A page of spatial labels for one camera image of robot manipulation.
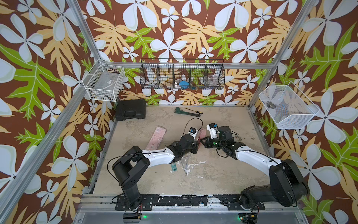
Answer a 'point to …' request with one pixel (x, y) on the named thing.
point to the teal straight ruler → (174, 166)
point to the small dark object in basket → (270, 105)
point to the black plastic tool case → (130, 109)
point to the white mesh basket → (288, 107)
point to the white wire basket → (103, 82)
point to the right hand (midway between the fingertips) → (199, 139)
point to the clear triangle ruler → (184, 162)
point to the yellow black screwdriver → (197, 111)
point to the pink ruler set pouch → (156, 138)
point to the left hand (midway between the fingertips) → (198, 140)
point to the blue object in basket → (184, 84)
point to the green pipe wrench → (178, 110)
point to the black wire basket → (182, 73)
